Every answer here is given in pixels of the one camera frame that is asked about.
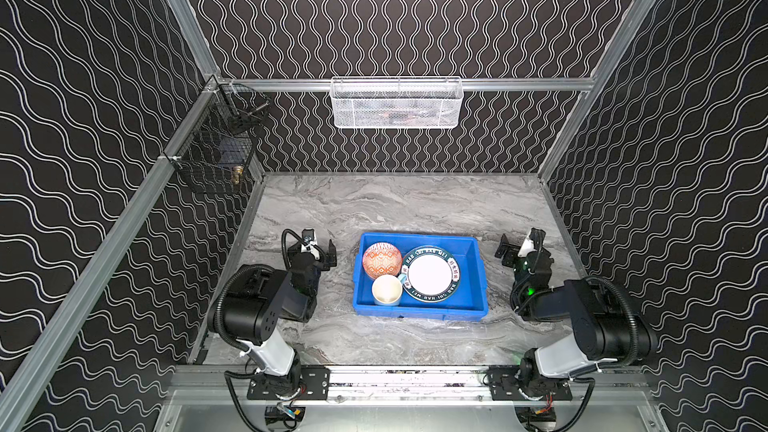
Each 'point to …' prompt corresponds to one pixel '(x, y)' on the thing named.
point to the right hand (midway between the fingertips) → (525, 240)
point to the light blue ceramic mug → (387, 289)
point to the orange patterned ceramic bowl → (382, 258)
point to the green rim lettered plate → (433, 273)
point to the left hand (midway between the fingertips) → (315, 242)
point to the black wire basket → (219, 147)
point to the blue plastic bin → (468, 303)
